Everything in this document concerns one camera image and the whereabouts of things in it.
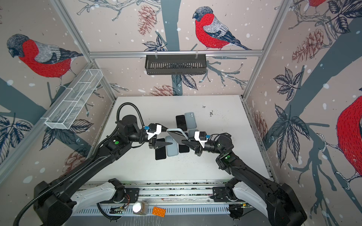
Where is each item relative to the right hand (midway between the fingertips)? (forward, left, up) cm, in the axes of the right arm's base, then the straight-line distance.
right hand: (185, 138), depth 67 cm
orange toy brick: (-27, +12, -25) cm, 39 cm away
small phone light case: (+30, -2, -26) cm, 40 cm away
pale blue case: (+5, +9, -25) cm, 27 cm away
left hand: (-1, +6, +6) cm, 8 cm away
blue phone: (+7, +2, -25) cm, 26 cm away
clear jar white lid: (-27, +19, -14) cm, 36 cm away
